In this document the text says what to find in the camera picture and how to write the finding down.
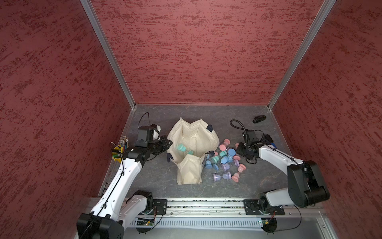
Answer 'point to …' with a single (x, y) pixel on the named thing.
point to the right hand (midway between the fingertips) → (238, 153)
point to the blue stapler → (273, 144)
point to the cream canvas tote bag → (188, 143)
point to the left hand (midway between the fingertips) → (172, 145)
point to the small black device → (259, 118)
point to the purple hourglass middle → (227, 167)
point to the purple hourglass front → (217, 177)
